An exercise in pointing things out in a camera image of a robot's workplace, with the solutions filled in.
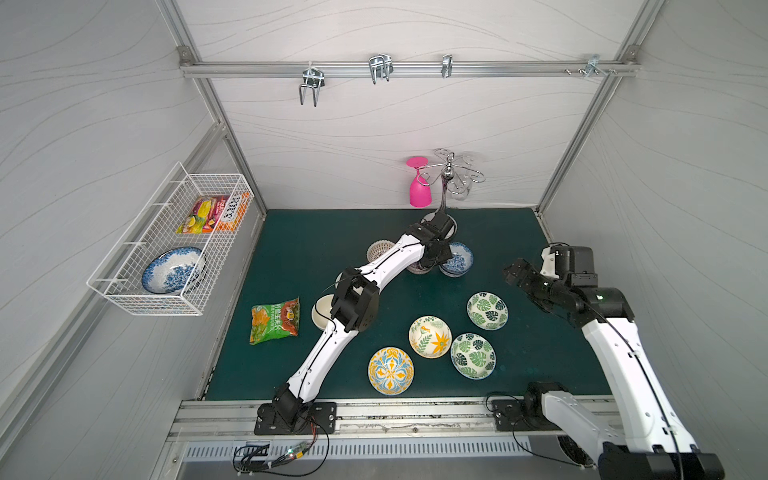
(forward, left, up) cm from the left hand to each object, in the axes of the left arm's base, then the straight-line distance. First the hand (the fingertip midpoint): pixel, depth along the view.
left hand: (449, 259), depth 96 cm
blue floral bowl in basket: (-22, +66, +25) cm, 74 cm away
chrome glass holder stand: (+19, 0, +19) cm, 27 cm away
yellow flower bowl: (-23, +7, -6) cm, 25 cm away
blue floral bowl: (+2, -5, -4) cm, 7 cm away
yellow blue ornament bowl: (-33, +18, -7) cm, 38 cm away
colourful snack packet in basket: (-6, +63, +27) cm, 68 cm away
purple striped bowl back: (0, +11, -5) cm, 12 cm away
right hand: (-16, -13, +14) cm, 25 cm away
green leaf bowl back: (-14, -11, -7) cm, 20 cm away
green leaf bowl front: (-29, -5, -7) cm, 30 cm away
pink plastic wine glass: (+23, +9, +8) cm, 27 cm away
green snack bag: (-21, +53, -3) cm, 58 cm away
